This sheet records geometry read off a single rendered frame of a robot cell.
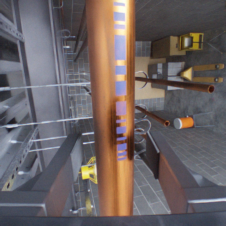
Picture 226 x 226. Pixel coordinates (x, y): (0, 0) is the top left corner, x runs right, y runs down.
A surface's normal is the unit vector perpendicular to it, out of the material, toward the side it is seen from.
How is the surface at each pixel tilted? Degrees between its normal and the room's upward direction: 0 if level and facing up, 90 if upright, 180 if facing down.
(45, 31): 90
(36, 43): 90
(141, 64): 90
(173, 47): 90
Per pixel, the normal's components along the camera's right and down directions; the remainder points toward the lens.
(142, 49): 0.26, 0.26
